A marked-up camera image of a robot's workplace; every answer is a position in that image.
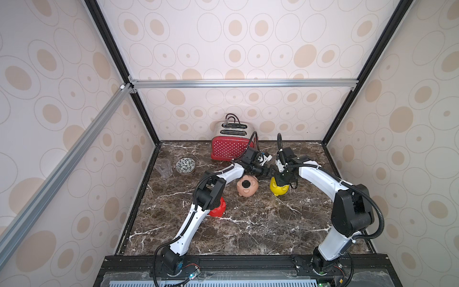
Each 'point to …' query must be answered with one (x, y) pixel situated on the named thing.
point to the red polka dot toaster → (230, 139)
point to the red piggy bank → (219, 211)
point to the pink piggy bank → (250, 191)
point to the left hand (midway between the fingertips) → (281, 176)
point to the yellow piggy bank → (276, 189)
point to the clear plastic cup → (164, 167)
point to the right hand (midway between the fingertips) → (287, 180)
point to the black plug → (245, 183)
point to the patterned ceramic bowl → (184, 165)
